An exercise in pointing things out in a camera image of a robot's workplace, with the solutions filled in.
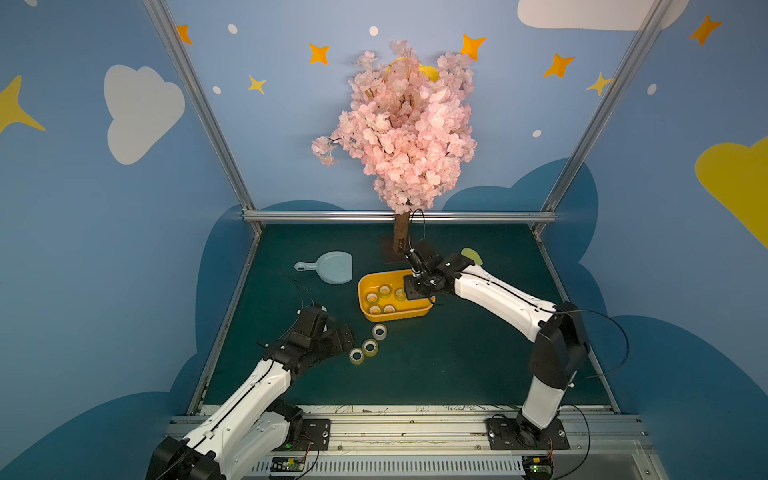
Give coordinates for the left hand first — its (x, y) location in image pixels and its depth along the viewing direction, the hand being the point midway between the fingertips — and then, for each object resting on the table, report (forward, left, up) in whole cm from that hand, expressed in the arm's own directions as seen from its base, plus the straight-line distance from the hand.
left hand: (344, 336), depth 84 cm
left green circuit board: (-30, +11, -8) cm, 33 cm away
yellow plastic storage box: (+22, -6, -4) cm, 23 cm away
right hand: (+13, -20, +7) cm, 25 cm away
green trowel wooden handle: (+38, -45, -8) cm, 60 cm away
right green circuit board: (-29, -51, -9) cm, 59 cm away
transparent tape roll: (+17, -7, -6) cm, 19 cm away
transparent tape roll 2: (+20, -11, -7) cm, 24 cm away
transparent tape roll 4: (+13, -13, -6) cm, 19 cm away
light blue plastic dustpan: (+30, +9, -7) cm, 32 cm away
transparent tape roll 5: (-3, -3, -6) cm, 8 cm away
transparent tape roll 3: (+12, -8, -6) cm, 16 cm away
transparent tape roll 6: (+5, -10, -7) cm, 13 cm away
